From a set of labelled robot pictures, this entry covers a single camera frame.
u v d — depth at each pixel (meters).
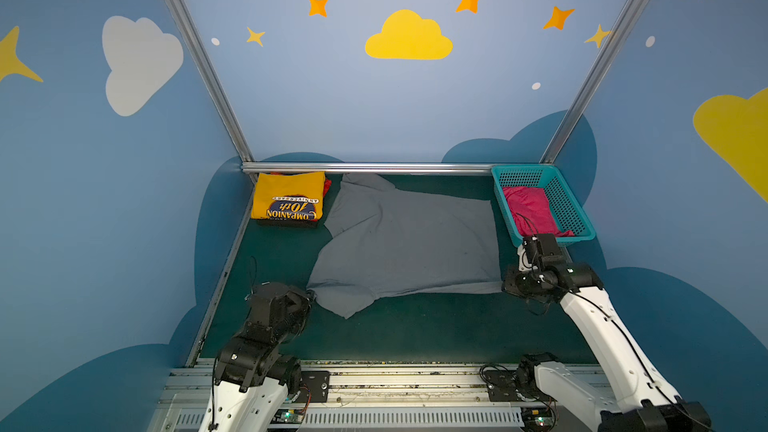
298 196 1.05
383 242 1.04
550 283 0.54
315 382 0.75
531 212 1.07
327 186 1.15
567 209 1.04
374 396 0.73
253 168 1.15
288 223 1.02
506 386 0.75
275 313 0.55
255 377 0.48
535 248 0.62
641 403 0.39
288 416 0.71
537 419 0.71
